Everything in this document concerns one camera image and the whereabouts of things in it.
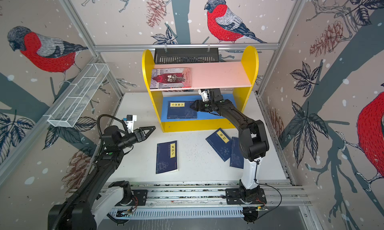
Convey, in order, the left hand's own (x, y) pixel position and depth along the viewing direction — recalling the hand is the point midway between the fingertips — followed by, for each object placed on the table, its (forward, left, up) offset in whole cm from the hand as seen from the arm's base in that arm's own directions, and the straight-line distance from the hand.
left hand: (152, 130), depth 75 cm
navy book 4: (-8, -46, -21) cm, 52 cm away
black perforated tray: (+48, -17, +14) cm, 53 cm away
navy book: (-6, -5, -22) cm, 23 cm away
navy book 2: (+19, -13, -7) cm, 24 cm away
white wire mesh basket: (+8, +40, +8) cm, 42 cm away
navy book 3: (+3, -39, -21) cm, 44 cm away
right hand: (+19, -21, -6) cm, 29 cm away
